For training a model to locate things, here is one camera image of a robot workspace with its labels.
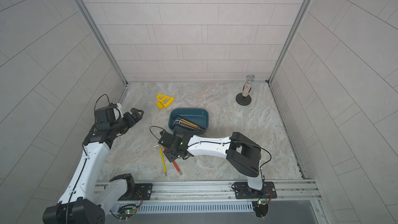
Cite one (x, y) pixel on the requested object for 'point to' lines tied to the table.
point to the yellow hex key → (162, 158)
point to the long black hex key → (190, 121)
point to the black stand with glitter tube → (244, 98)
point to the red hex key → (176, 166)
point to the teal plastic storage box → (200, 116)
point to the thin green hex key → (190, 123)
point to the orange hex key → (190, 125)
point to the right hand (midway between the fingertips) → (171, 154)
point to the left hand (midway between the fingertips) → (141, 113)
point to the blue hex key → (187, 126)
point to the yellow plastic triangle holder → (165, 100)
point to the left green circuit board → (125, 212)
